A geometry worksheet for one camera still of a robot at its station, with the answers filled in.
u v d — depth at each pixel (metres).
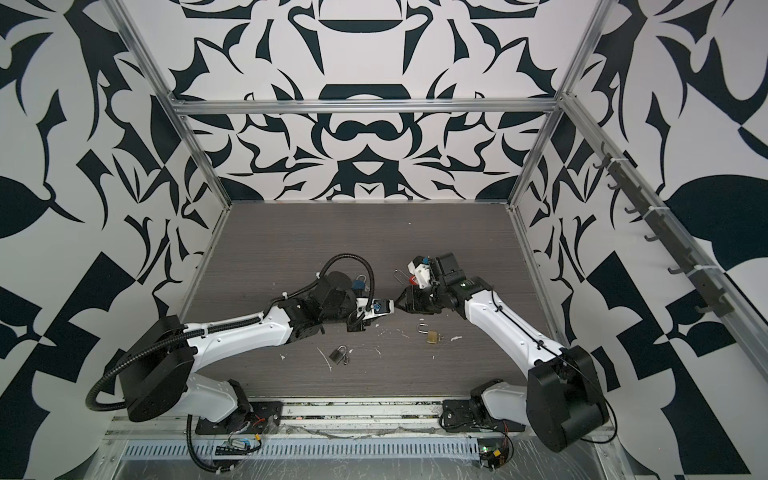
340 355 0.84
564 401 0.40
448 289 0.63
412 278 0.97
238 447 0.70
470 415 0.74
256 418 0.73
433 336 0.87
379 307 0.66
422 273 0.77
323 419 0.76
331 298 0.63
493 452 0.71
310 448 0.71
